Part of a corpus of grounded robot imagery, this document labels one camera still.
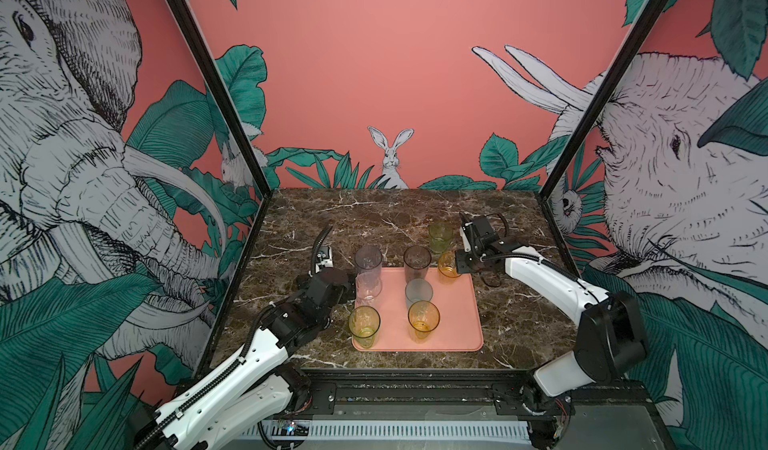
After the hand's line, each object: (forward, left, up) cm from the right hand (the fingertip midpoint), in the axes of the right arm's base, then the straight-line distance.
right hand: (457, 258), depth 88 cm
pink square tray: (-16, -1, -14) cm, 21 cm away
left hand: (-8, +35, +7) cm, 36 cm away
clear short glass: (-8, +27, -4) cm, 28 cm away
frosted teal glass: (-8, +12, -6) cm, 15 cm away
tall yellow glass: (-16, +11, -5) cm, 20 cm away
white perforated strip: (-41, +18, -11) cm, 46 cm away
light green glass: (+14, +3, -7) cm, 16 cm away
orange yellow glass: (+1, +2, -6) cm, 6 cm away
